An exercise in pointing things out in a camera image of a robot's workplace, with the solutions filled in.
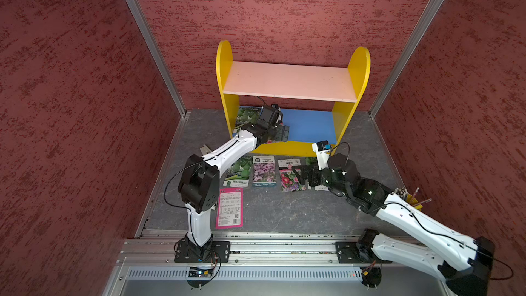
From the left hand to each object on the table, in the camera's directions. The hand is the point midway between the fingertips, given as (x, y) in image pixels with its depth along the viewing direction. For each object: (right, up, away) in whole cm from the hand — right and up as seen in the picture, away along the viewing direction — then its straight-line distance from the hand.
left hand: (276, 132), depth 90 cm
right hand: (+8, -14, -17) cm, 23 cm away
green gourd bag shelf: (-14, +9, +10) cm, 19 cm away
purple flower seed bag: (-6, -19, +5) cm, 20 cm away
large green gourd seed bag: (-17, -20, +5) cm, 27 cm away
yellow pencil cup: (+52, -26, -12) cm, 60 cm away
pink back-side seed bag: (-20, -34, -6) cm, 40 cm away
